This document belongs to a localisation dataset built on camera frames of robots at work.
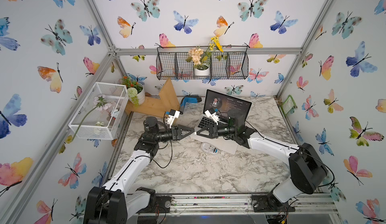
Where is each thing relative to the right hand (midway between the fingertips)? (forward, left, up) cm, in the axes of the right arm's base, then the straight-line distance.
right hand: (199, 134), depth 71 cm
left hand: (0, +3, +1) cm, 3 cm away
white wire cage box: (+6, +48, +5) cm, 48 cm away
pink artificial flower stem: (+9, +47, +9) cm, 49 cm away
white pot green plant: (+31, +41, -3) cm, 52 cm away
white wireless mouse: (+4, -6, -23) cm, 24 cm away
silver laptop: (+31, -10, -16) cm, 36 cm away
